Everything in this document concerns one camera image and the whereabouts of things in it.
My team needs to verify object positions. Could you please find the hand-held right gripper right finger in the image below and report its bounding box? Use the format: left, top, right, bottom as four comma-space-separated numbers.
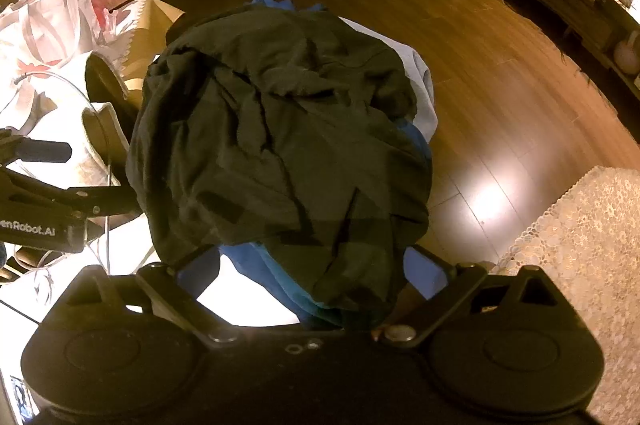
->
372, 246, 561, 348

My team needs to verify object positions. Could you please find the floral lace tablecloth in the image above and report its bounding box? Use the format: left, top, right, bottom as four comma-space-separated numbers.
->
492, 165, 640, 425

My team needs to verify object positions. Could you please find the blue garment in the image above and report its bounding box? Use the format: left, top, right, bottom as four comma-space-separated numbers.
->
220, 0, 433, 331

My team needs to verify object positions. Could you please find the grey garment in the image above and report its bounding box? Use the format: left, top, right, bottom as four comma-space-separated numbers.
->
340, 17, 439, 138

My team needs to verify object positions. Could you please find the thin cable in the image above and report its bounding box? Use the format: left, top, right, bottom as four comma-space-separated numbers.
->
12, 72, 113, 276

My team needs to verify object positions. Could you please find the white tote bag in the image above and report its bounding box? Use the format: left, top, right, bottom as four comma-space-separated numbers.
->
0, 0, 108, 70

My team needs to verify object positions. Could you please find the tan round object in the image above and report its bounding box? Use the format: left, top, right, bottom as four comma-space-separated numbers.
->
82, 54, 133, 176

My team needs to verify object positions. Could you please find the low wooden cabinet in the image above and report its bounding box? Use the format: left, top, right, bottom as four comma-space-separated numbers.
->
470, 0, 640, 90

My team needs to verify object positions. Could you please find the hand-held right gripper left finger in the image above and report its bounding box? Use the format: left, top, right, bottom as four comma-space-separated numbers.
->
65, 246, 241, 347

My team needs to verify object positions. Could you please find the white floral table cover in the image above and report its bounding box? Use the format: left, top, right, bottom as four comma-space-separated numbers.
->
0, 55, 166, 321

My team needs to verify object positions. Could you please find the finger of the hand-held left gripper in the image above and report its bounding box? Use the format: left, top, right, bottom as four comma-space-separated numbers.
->
0, 167, 143, 221
0, 129, 72, 164

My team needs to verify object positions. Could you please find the black shirt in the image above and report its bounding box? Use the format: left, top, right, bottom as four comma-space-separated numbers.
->
127, 2, 433, 336

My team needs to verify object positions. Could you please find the teal garment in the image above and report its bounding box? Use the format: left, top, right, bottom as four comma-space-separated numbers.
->
260, 255, 346, 331

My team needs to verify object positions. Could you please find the pink kettlebell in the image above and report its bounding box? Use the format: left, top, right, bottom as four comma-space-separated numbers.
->
612, 30, 640, 76

